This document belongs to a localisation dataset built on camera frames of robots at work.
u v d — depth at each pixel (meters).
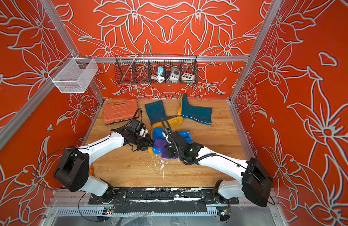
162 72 0.84
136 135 0.71
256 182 0.41
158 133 0.93
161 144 0.76
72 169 0.43
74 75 0.90
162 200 0.73
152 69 1.00
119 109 1.07
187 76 0.94
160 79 0.85
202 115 1.06
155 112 1.07
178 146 0.58
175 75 0.90
